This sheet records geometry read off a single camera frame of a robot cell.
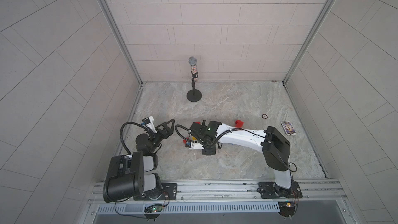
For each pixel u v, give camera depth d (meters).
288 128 0.91
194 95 1.08
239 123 0.94
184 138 0.70
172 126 0.77
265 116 0.99
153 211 0.65
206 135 0.59
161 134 0.73
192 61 0.85
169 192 0.71
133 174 0.42
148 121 0.73
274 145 0.50
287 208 0.68
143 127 0.71
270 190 0.71
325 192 0.72
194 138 0.62
